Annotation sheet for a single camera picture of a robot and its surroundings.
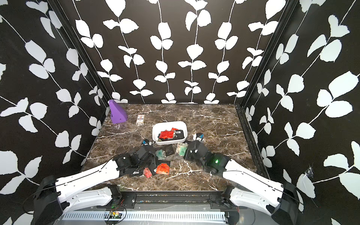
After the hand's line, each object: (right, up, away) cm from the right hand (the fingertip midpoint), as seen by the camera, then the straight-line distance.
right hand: (182, 149), depth 75 cm
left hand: (-14, -6, +5) cm, 16 cm away
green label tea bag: (-1, 0, +2) cm, 2 cm away
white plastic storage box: (-18, +10, +28) cm, 35 cm away
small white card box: (-34, +16, +33) cm, 50 cm away
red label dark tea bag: (-13, -14, +11) cm, 22 cm away
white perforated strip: (-16, -33, -5) cm, 37 cm away
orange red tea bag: (-12, +5, +21) cm, 25 cm away
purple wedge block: (-49, +19, +29) cm, 60 cm away
